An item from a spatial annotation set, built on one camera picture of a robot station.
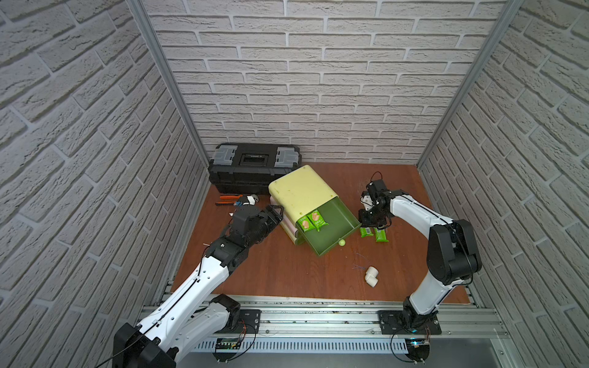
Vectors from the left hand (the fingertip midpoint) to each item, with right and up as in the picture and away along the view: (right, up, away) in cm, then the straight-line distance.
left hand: (284, 208), depth 76 cm
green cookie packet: (+32, -11, +14) cm, 36 cm away
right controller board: (+43, -45, -5) cm, 62 cm away
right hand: (+33, -8, +17) cm, 38 cm away
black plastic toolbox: (-17, +15, +20) cm, 30 cm away
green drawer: (+20, -6, +6) cm, 22 cm away
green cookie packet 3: (+7, -6, +4) cm, 10 cm away
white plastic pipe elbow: (+32, -25, +6) cm, 41 cm away
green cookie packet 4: (+12, -5, +5) cm, 13 cm away
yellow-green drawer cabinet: (+5, +5, +5) cm, 9 cm away
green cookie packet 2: (+39, -13, +17) cm, 44 cm away
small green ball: (+19, -11, -1) cm, 23 cm away
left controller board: (-19, -44, -3) cm, 48 cm away
